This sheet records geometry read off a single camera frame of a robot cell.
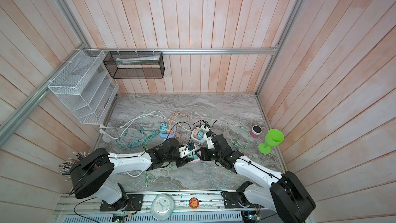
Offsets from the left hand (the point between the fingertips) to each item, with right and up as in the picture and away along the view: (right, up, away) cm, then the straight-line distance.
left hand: (190, 157), depth 84 cm
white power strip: (+8, +15, +6) cm, 18 cm away
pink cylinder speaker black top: (+40, +13, +9) cm, 43 cm away
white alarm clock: (-13, -19, -14) cm, 27 cm away
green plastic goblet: (+45, +12, -4) cm, 46 cm away
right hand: (+5, +3, 0) cm, 5 cm away
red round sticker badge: (+2, -19, -11) cm, 22 cm away
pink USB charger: (+3, +12, +6) cm, 14 cm away
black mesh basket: (-40, +58, +22) cm, 74 cm away
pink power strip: (+3, -2, 0) cm, 4 cm away
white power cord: (-49, +12, +15) cm, 52 cm away
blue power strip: (-14, +10, +10) cm, 20 cm away
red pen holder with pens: (-54, +1, -18) cm, 57 cm away
